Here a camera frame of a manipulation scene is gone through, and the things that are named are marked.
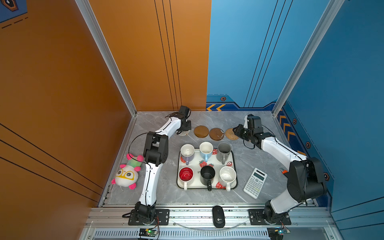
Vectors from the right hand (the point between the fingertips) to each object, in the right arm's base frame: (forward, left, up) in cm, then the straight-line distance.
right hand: (232, 129), depth 91 cm
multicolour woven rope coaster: (+7, +31, -12) cm, 35 cm away
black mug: (-25, +16, -12) cm, 32 cm away
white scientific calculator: (-28, -10, -14) cm, 33 cm away
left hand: (+12, +29, -10) cm, 33 cm away
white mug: (-25, +5, -13) cm, 28 cm away
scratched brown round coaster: (+7, +8, -13) cm, 17 cm away
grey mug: (-11, +6, -6) cm, 13 cm away
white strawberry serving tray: (-15, +22, -14) cm, 30 cm away
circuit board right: (-51, -16, -16) cm, 55 cm away
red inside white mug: (-24, +28, -12) cm, 39 cm away
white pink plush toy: (-26, +60, -7) cm, 66 cm away
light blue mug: (-9, +16, -8) cm, 20 cm away
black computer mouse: (-44, +12, -13) cm, 47 cm away
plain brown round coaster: (+11, +19, -16) cm, 27 cm away
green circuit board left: (-50, +46, -15) cm, 69 cm away
